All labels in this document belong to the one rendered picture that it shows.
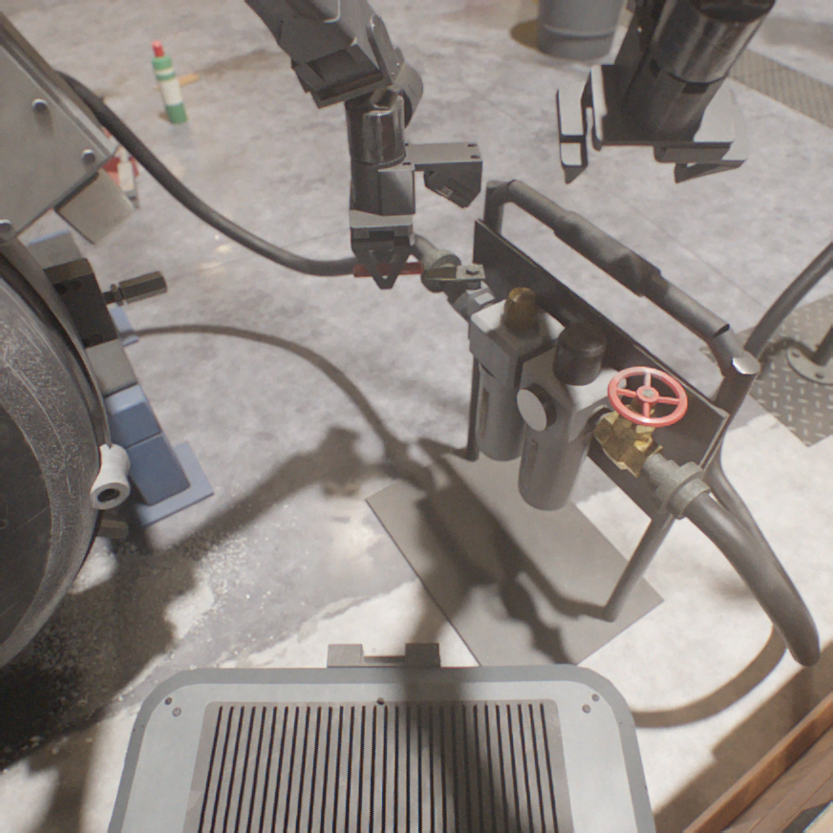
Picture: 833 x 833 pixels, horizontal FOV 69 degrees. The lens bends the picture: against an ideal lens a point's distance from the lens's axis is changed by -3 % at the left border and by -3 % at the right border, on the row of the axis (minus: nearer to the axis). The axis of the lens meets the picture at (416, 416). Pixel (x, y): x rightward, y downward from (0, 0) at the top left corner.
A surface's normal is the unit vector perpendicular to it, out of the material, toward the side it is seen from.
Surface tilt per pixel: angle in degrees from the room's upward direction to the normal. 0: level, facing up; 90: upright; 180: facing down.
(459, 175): 90
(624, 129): 30
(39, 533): 90
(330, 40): 126
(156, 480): 90
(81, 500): 100
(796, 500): 0
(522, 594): 0
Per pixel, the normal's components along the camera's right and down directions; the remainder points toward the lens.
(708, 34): -0.40, 0.90
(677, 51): -0.68, 0.72
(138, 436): 0.54, 0.64
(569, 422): -0.22, 0.75
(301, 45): 0.07, 1.00
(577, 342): -0.02, -0.65
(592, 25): 0.16, 0.80
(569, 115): -0.01, -0.18
